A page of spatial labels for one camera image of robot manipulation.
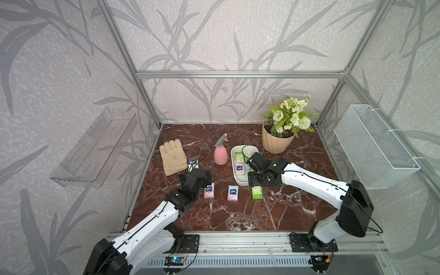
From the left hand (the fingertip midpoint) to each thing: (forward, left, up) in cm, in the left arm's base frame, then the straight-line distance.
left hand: (200, 171), depth 83 cm
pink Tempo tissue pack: (-6, -4, -10) cm, 12 cm away
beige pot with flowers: (+21, -41, +13) cm, 48 cm away
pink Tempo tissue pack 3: (+8, -20, -10) cm, 24 cm away
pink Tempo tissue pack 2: (-7, -16, -10) cm, 20 cm away
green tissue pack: (-7, -29, -10) cm, 31 cm away
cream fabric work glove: (+17, +20, -12) cm, 28 cm away
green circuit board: (-35, +8, -13) cm, 38 cm away
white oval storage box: (-1, -21, -6) cm, 22 cm away
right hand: (-4, -27, -2) cm, 27 cm away
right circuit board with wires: (-35, -54, -14) cm, 66 cm away
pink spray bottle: (+14, -9, -6) cm, 18 cm away
